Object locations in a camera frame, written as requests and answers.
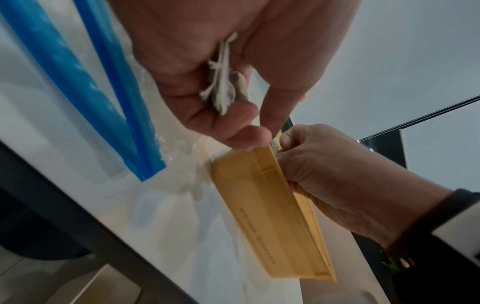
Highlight person's right hand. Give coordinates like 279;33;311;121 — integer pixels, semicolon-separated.
275;123;455;249

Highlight person's left hand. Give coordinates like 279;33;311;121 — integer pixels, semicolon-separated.
106;0;363;151

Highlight yellow tray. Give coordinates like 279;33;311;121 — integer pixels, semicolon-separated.
210;145;338;283

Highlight clear zip bag with tea bags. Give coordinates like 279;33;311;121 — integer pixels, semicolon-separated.
0;0;211;203

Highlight person's black trousers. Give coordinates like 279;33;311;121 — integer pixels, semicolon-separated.
0;189;92;261

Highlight dark window strip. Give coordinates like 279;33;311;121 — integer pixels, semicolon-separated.
357;127;409;171

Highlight beige bench seat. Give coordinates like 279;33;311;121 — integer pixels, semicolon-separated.
299;193;391;304

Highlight black planter box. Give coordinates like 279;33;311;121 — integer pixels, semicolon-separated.
352;231;480;304

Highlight white roller blind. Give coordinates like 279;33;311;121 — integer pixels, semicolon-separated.
292;0;480;191

